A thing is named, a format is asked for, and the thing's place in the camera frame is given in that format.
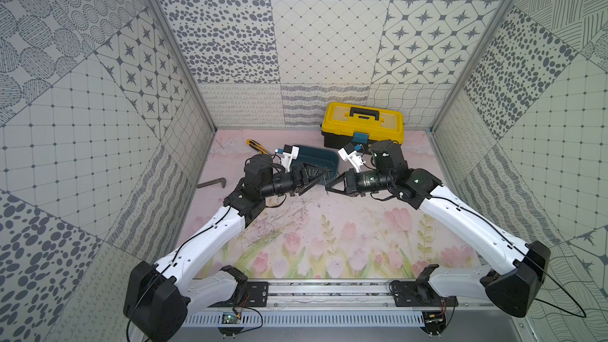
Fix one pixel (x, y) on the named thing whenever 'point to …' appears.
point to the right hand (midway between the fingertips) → (327, 191)
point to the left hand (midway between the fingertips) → (323, 171)
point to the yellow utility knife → (256, 146)
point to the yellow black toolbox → (344, 123)
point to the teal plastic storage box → (320, 157)
